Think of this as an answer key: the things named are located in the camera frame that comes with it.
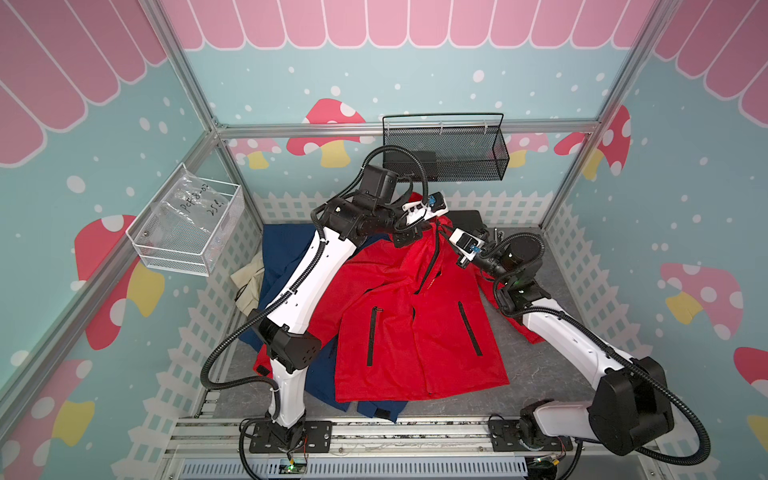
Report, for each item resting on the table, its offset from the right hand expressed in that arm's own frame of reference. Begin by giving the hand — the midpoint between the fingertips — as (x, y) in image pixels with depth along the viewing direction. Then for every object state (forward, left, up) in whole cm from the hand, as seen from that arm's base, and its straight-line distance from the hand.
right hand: (446, 224), depth 72 cm
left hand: (0, +5, 0) cm, 5 cm away
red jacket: (-8, +7, -33) cm, 34 cm away
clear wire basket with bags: (+1, +64, +1) cm, 64 cm away
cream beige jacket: (+5, +60, -29) cm, 67 cm away
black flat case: (+34, -16, -31) cm, 49 cm away
